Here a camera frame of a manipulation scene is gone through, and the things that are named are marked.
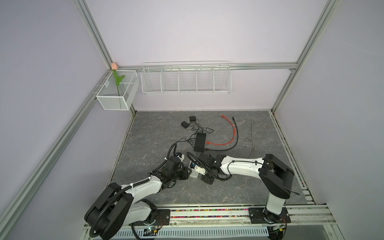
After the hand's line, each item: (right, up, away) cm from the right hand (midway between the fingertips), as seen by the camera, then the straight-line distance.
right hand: (205, 177), depth 87 cm
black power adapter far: (-9, +36, +30) cm, 48 cm away
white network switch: (-7, +3, -3) cm, 8 cm away
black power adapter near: (-15, +31, +24) cm, 42 cm away
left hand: (-9, +2, -1) cm, 9 cm away
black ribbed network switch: (-3, +19, +15) cm, 24 cm away
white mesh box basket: (-58, +48, +1) cm, 76 cm away
